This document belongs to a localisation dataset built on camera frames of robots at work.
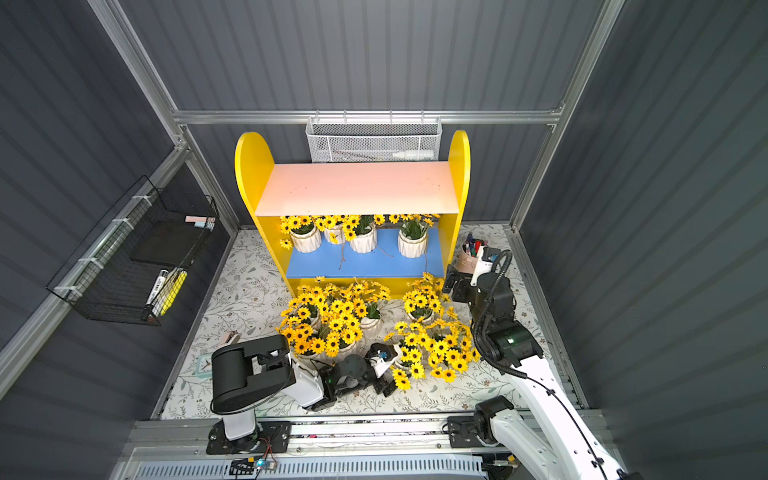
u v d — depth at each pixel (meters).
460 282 0.64
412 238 0.89
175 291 0.70
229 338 0.89
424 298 0.83
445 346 0.73
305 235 0.89
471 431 0.74
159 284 0.70
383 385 0.74
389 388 0.74
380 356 0.71
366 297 0.87
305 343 0.75
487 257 0.61
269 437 0.72
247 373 0.49
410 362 0.74
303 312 0.82
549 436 0.41
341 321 0.76
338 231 0.92
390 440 0.74
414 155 0.93
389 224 0.81
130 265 0.72
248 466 0.72
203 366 0.83
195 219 0.84
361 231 0.89
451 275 0.65
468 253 0.96
